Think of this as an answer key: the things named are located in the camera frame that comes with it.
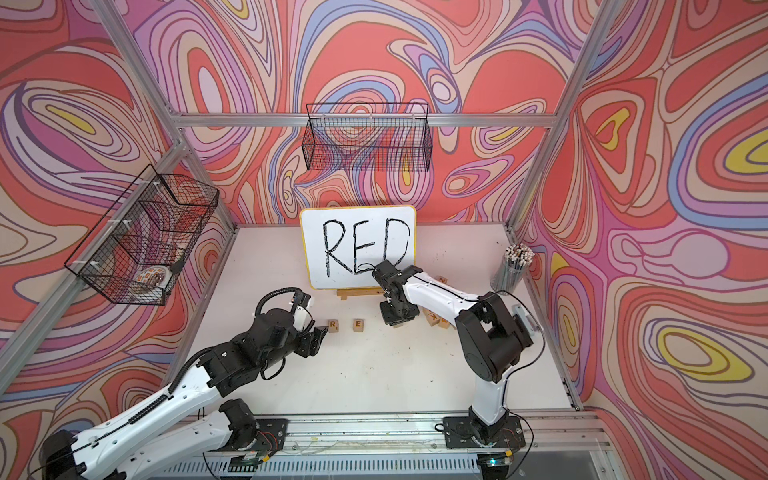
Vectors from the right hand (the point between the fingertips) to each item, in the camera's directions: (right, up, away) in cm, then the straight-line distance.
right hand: (399, 326), depth 89 cm
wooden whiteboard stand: (-18, +9, +5) cm, 21 cm away
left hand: (-21, +3, -13) cm, 24 cm away
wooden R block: (-20, -1, +2) cm, 20 cm away
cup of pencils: (+35, +16, +2) cm, 38 cm away
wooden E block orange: (-12, 0, +2) cm, 13 cm away
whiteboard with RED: (-17, +24, 0) cm, 30 cm away
